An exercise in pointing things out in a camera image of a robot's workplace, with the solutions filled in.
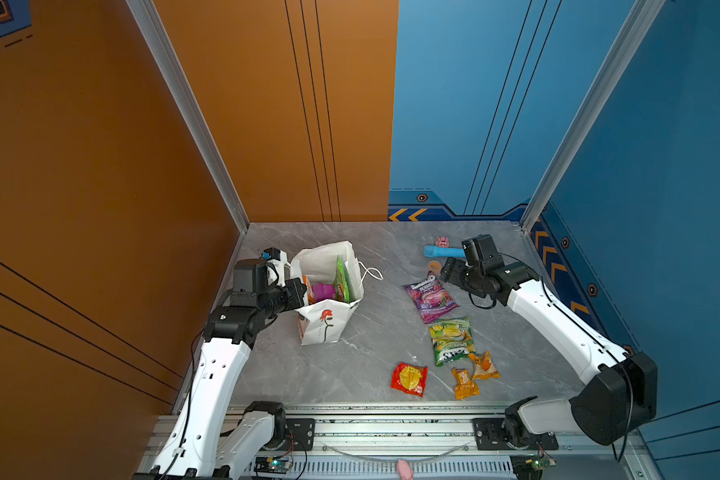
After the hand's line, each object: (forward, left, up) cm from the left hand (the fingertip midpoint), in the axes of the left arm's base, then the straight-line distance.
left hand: (306, 283), depth 74 cm
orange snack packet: (-18, -42, -22) cm, 50 cm away
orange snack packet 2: (-13, -49, -22) cm, 55 cm away
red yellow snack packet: (-16, -27, -22) cm, 39 cm away
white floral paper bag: (-6, -5, -8) cm, 11 cm away
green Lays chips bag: (+2, -8, -3) cm, 9 cm away
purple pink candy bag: (+8, -35, -20) cm, 42 cm away
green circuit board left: (-35, +7, -25) cm, 44 cm away
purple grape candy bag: (+4, -2, -10) cm, 11 cm away
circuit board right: (-35, -55, -24) cm, 69 cm away
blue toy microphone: (+28, -41, -20) cm, 53 cm away
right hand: (+7, -38, -6) cm, 39 cm away
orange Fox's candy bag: (+4, +1, -7) cm, 8 cm away
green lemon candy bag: (-5, -40, -21) cm, 46 cm away
